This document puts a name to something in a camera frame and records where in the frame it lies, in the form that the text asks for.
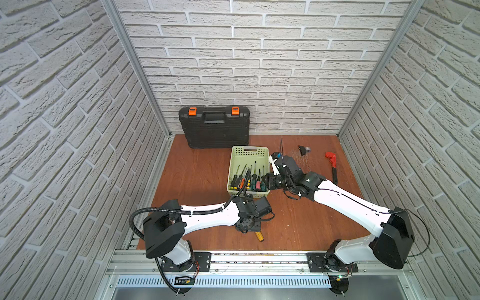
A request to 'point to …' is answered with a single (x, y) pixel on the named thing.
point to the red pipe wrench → (333, 159)
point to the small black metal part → (304, 150)
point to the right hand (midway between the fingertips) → (268, 178)
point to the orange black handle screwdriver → (243, 181)
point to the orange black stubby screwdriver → (258, 185)
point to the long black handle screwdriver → (239, 179)
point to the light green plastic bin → (247, 161)
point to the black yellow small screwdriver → (234, 179)
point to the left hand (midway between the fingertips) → (259, 226)
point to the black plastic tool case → (215, 127)
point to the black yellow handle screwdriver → (248, 187)
